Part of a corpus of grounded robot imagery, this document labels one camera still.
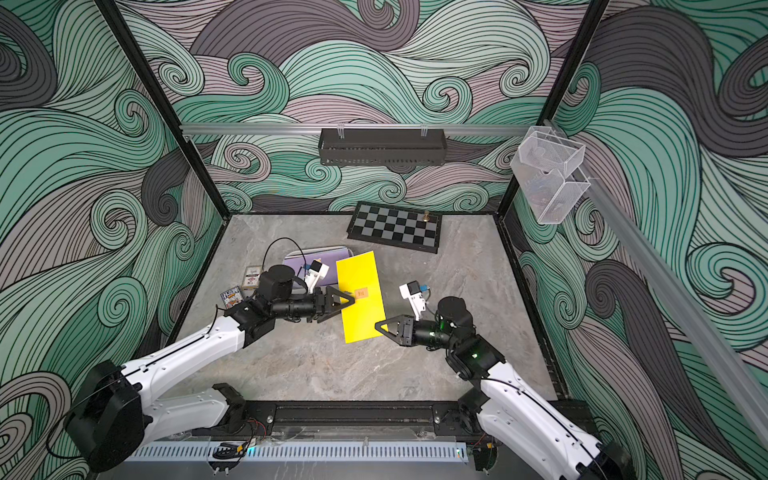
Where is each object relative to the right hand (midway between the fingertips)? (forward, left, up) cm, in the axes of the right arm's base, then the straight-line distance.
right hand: (377, 327), depth 69 cm
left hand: (+6, +7, +1) cm, 9 cm away
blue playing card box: (+18, +48, -18) cm, 54 cm away
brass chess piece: (+51, -19, -15) cm, 56 cm away
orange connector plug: (-22, +34, -19) cm, 44 cm away
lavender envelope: (+31, +26, -14) cm, 43 cm away
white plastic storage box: (+6, +17, +13) cm, 22 cm away
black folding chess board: (+47, -7, -16) cm, 50 cm away
